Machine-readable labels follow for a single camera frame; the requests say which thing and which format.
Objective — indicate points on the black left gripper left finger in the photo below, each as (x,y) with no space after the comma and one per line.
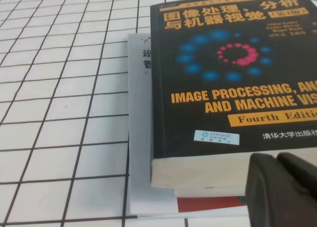
(274,198)

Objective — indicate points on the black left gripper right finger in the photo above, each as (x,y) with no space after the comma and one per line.
(302,171)

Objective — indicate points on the red and white bottom book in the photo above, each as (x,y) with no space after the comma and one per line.
(210,206)

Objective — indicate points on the black image processing textbook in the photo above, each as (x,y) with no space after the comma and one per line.
(230,78)

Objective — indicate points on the white book under textbook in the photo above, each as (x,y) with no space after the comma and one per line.
(140,117)

